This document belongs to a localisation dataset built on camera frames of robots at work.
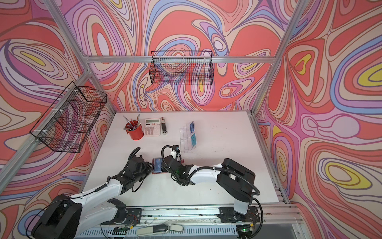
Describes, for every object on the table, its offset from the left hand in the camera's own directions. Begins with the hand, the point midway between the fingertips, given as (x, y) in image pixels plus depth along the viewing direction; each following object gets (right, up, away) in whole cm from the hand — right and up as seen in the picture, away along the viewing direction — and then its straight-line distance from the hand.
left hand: (156, 167), depth 88 cm
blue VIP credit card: (+22, +24, +11) cm, 34 cm away
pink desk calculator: (-8, +24, +20) cm, 32 cm away
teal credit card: (+23, +16, +4) cm, 28 cm away
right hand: (+6, +2, -3) cm, 7 cm away
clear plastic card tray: (+17, +16, +11) cm, 26 cm away
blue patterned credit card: (0, 0, +2) cm, 2 cm away
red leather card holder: (-1, -1, -2) cm, 3 cm away
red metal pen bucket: (-15, +22, +5) cm, 27 cm away
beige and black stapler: (+1, +25, +17) cm, 31 cm away
